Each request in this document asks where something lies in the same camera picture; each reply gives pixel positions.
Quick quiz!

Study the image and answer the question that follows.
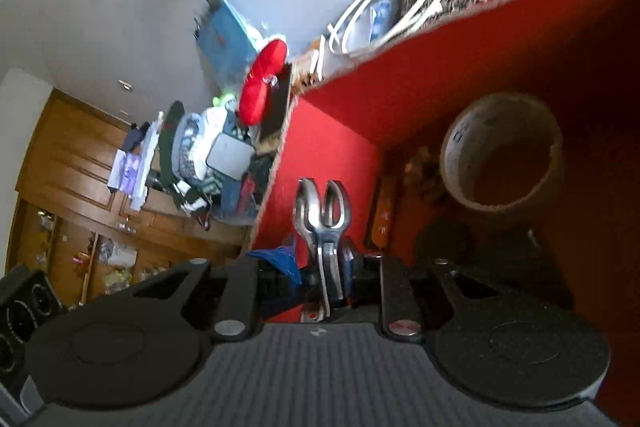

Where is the silver metal clamp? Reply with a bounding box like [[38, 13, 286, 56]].
[[293, 178, 352, 317]]

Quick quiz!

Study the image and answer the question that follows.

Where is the black smartphone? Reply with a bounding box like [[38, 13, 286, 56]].
[[259, 64, 292, 141]]

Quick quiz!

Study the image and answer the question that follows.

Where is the wooden cabinet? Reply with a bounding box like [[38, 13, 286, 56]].
[[6, 90, 247, 307]]

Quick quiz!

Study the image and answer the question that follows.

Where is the brown tape roll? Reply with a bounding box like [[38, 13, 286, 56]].
[[439, 92, 563, 216]]

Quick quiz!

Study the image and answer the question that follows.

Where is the pile of folded clothes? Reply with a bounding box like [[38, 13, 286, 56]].
[[106, 101, 274, 229]]

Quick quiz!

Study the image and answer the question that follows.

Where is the green frog toy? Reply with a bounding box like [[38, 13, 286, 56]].
[[212, 91, 238, 110]]

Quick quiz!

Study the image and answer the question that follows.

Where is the red cardboard box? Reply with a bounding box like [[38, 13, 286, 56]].
[[252, 0, 639, 426]]

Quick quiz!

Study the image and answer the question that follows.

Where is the blue white patterned packet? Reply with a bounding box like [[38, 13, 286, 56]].
[[369, 0, 399, 43]]

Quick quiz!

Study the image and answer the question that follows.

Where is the red plush cushion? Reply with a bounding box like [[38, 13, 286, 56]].
[[238, 38, 288, 127]]

